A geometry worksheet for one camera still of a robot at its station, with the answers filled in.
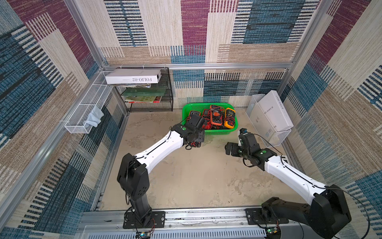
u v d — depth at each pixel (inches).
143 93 36.9
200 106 46.9
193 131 23.8
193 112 45.0
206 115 41.2
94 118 26.6
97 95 32.0
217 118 39.1
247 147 25.1
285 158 36.8
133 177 17.4
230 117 39.0
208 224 28.9
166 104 48.2
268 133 36.2
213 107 41.4
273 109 37.0
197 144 31.7
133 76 31.2
